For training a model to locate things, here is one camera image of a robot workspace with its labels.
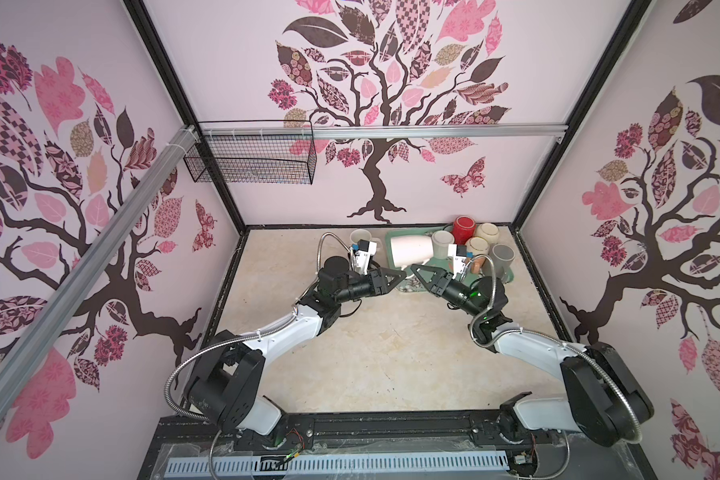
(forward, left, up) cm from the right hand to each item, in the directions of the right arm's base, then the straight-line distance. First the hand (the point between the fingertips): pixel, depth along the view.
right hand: (413, 268), depth 73 cm
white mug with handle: (+27, -15, -19) cm, 36 cm away
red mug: (+33, -25, -21) cm, 46 cm away
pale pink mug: (+4, 0, +3) cm, 5 cm away
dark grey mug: (+19, -32, -16) cm, 40 cm away
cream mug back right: (+30, -33, -19) cm, 48 cm away
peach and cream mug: (+22, -27, -18) cm, 39 cm away
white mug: (+31, +13, -20) cm, 39 cm away
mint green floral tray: (+16, -38, -25) cm, 48 cm away
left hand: (-1, +2, -4) cm, 4 cm away
